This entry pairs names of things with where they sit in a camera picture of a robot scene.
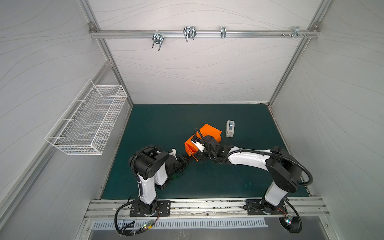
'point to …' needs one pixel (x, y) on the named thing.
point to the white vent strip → (192, 224)
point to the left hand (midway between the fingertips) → (190, 157)
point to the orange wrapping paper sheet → (191, 147)
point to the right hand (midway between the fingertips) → (198, 147)
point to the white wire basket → (87, 125)
